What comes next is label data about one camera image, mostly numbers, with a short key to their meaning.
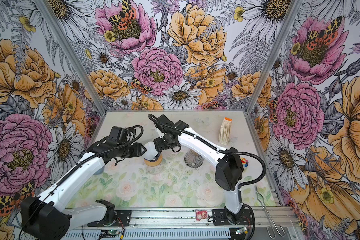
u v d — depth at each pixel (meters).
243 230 0.71
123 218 0.74
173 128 0.55
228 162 0.49
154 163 0.81
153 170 0.92
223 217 0.74
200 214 0.73
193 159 0.92
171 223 0.74
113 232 0.70
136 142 0.60
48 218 0.38
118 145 0.56
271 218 0.74
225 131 1.00
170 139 0.58
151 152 0.84
